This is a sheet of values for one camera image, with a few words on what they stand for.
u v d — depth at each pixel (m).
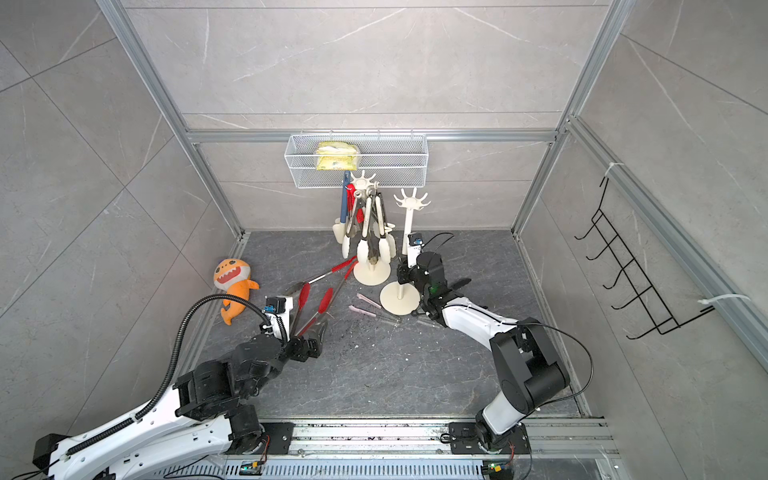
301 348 0.60
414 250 0.75
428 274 0.65
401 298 0.99
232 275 0.97
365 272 1.07
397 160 1.01
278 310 0.57
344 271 1.07
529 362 0.45
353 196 0.76
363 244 0.84
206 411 0.47
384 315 0.96
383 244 0.86
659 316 0.61
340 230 0.90
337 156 0.87
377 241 0.86
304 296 1.01
